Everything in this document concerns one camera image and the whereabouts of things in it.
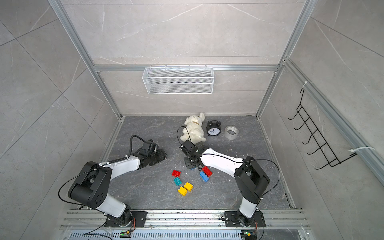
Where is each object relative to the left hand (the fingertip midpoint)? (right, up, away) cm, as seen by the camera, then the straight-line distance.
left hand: (165, 153), depth 94 cm
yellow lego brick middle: (+15, -17, -12) cm, 26 cm away
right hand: (+17, -4, -6) cm, 19 cm away
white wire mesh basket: (+8, +49, +7) cm, 50 cm away
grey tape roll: (+46, +13, +16) cm, 51 cm away
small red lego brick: (+7, -11, -5) cm, 14 cm away
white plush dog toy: (+18, +19, +8) cm, 27 cm away
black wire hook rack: (+74, +3, -36) cm, 82 cm away
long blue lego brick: (+24, -12, -8) cm, 29 cm away
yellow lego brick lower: (+12, -18, -14) cm, 26 cm away
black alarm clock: (+32, +16, +7) cm, 37 cm away
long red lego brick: (+26, -10, -6) cm, 29 cm away
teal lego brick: (+9, -15, -8) cm, 19 cm away
